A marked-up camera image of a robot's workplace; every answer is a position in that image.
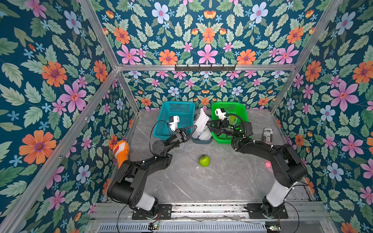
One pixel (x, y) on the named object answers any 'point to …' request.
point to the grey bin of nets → (196, 141)
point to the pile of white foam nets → (202, 134)
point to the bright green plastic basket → (230, 108)
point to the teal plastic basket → (185, 110)
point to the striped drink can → (267, 135)
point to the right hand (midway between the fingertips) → (210, 122)
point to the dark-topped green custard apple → (204, 160)
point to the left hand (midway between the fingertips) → (196, 130)
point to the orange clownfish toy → (121, 149)
